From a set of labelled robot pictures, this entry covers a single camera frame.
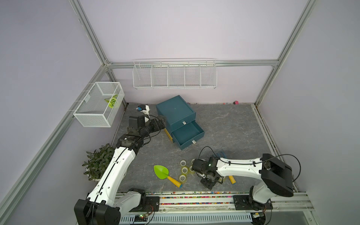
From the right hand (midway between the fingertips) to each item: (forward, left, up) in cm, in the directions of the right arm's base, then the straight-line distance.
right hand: (208, 182), depth 81 cm
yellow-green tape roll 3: (+2, +15, +1) cm, 15 cm away
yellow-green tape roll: (+12, +15, +1) cm, 19 cm away
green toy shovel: (+5, +27, +1) cm, 28 cm away
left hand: (+25, +27, +27) cm, 46 cm away
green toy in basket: (+37, +56, +30) cm, 74 cm away
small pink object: (+67, -33, -1) cm, 74 cm away
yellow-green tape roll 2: (+7, +14, +1) cm, 15 cm away
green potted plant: (+5, +56, +21) cm, 60 cm away
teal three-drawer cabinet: (+27, +16, +20) cm, 38 cm away
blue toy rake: (+16, -10, +2) cm, 19 cm away
